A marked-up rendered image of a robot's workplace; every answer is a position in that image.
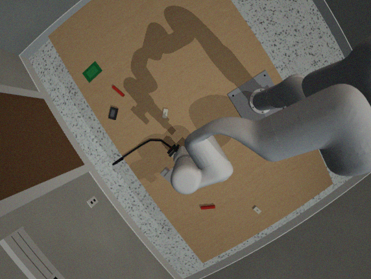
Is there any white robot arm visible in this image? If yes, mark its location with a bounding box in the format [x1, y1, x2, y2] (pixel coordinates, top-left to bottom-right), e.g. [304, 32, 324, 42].
[160, 36, 371, 195]

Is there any green rectangular block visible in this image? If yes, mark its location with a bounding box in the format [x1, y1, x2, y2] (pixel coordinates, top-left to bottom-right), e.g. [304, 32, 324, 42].
[82, 61, 102, 83]

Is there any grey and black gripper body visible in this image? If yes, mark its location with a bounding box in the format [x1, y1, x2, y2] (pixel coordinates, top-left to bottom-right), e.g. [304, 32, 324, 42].
[173, 146, 188, 163]

